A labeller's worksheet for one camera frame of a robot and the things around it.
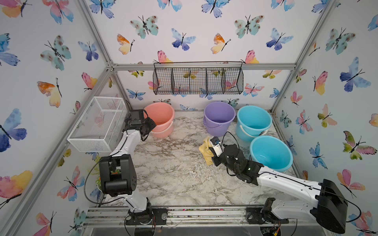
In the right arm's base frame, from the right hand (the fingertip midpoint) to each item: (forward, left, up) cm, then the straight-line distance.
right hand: (212, 145), depth 77 cm
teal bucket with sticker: (+25, -27, -9) cm, 38 cm away
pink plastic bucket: (+25, +32, -5) cm, 41 cm away
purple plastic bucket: (+28, -5, -8) cm, 29 cm away
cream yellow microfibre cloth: (-2, +3, -2) cm, 4 cm away
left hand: (+18, +35, -3) cm, 39 cm away
